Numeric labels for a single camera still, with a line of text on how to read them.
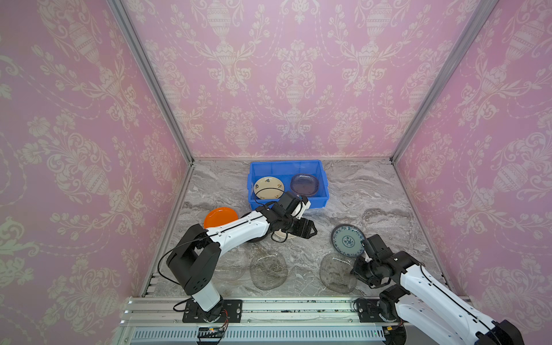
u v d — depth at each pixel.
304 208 0.78
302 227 0.73
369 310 0.73
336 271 0.83
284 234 0.74
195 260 0.44
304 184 1.08
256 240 0.89
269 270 0.84
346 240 0.91
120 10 0.70
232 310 0.74
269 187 0.78
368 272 0.70
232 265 0.85
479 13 0.70
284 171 1.13
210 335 0.73
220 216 0.97
